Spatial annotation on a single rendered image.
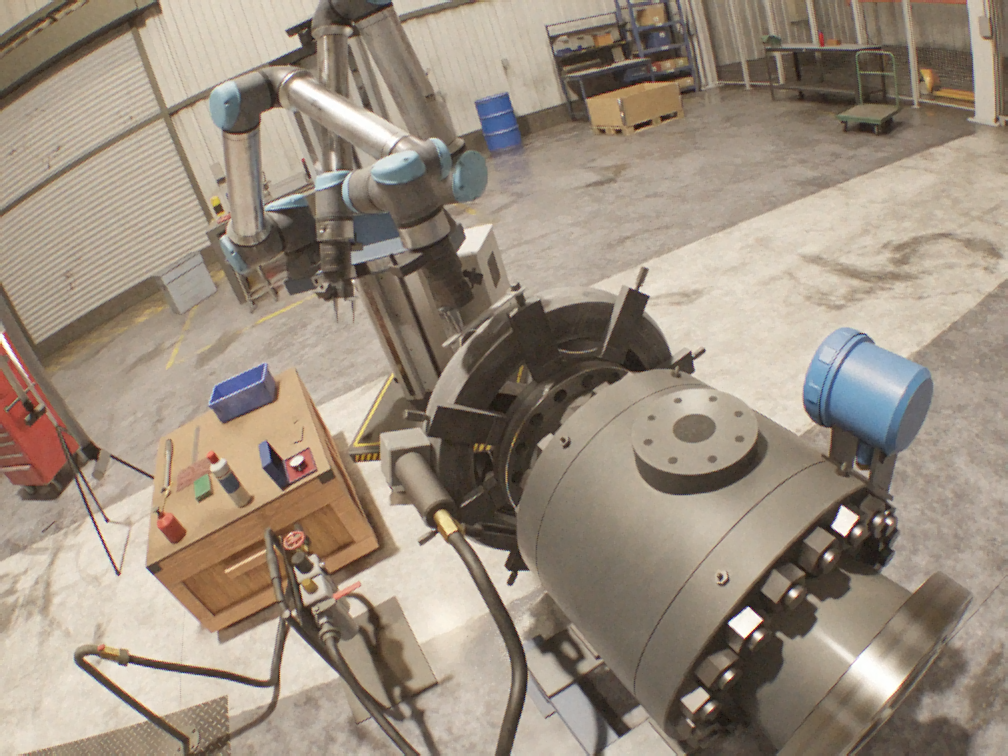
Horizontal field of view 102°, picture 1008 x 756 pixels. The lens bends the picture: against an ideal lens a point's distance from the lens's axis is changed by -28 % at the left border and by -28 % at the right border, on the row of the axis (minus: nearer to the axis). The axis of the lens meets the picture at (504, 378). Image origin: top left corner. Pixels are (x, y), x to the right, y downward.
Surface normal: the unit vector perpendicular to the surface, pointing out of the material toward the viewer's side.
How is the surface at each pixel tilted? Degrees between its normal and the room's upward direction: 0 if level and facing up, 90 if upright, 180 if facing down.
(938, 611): 14
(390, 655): 0
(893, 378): 19
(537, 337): 90
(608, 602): 61
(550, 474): 40
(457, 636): 0
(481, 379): 90
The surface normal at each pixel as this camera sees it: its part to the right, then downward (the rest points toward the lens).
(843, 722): -0.76, -0.33
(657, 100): 0.47, 0.36
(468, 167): 0.83, 0.18
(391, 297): -0.16, 0.58
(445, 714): -0.27, -0.81
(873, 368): -0.53, -0.62
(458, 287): 0.49, -0.04
